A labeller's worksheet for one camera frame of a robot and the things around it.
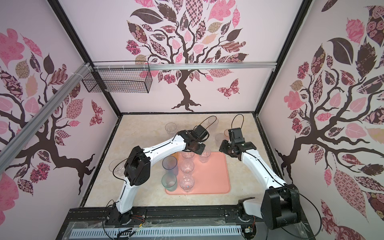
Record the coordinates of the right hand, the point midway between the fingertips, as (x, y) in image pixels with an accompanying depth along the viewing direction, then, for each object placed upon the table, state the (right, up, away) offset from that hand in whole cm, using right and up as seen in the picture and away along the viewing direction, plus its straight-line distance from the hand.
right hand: (223, 145), depth 86 cm
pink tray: (-9, -17, +2) cm, 19 cm away
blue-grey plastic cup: (-31, -9, -4) cm, 32 cm away
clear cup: (-11, -9, +9) cm, 17 cm away
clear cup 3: (-22, -12, 0) cm, 25 cm away
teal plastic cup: (-32, -21, -1) cm, 38 cm away
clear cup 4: (-21, -21, -2) cm, 30 cm away
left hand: (-15, -3, +4) cm, 16 cm away
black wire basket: (-66, +44, +9) cm, 80 cm away
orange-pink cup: (+5, +6, +14) cm, 16 cm away
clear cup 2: (-21, -7, +9) cm, 24 cm away
